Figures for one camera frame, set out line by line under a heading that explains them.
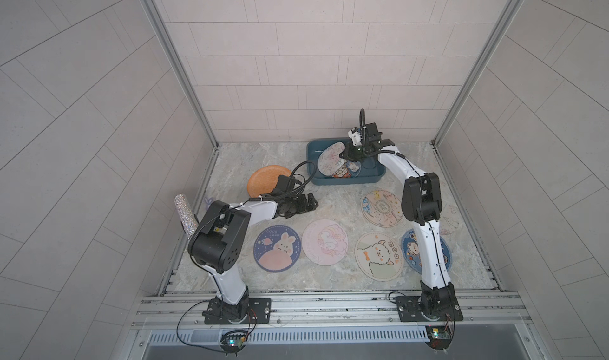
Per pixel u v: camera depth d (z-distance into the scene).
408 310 0.71
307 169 0.91
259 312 0.71
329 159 1.05
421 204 0.62
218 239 0.47
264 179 1.02
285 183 0.75
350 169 1.06
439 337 0.68
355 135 0.95
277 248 0.84
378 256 0.82
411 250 0.83
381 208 0.94
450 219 0.91
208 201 0.94
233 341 0.64
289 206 0.79
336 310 0.72
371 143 0.82
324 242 0.85
